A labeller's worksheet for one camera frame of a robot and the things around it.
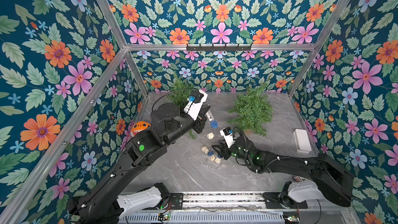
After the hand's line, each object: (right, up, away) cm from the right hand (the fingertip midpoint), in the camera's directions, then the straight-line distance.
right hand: (218, 140), depth 80 cm
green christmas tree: (+17, +16, -3) cm, 24 cm away
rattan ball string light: (-7, -7, +10) cm, 14 cm away
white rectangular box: (+49, -2, +10) cm, 50 cm away
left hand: (-4, +18, -25) cm, 31 cm away
